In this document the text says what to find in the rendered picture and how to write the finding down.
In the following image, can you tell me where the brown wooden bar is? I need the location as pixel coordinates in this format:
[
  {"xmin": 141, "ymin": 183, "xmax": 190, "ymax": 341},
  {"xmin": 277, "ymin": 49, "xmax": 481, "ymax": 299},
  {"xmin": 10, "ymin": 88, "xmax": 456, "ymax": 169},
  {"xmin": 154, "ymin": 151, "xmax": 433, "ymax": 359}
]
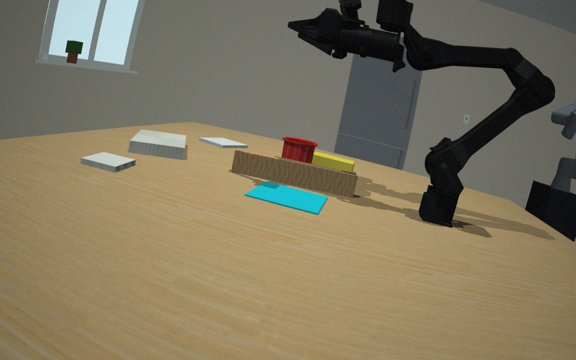
[{"xmin": 231, "ymin": 149, "xmax": 358, "ymax": 198}]

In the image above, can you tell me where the yellow rectangular block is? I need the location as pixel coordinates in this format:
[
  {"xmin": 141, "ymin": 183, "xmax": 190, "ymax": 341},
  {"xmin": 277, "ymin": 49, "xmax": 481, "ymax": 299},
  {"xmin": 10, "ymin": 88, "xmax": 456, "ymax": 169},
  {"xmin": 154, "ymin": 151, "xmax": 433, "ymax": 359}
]
[{"xmin": 311, "ymin": 151, "xmax": 355, "ymax": 173}]

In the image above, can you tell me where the dark red cup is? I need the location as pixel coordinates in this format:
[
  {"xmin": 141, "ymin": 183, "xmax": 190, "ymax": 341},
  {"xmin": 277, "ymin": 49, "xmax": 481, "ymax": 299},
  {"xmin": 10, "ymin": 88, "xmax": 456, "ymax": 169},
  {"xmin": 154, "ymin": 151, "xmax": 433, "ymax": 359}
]
[{"xmin": 281, "ymin": 137, "xmax": 317, "ymax": 164}]

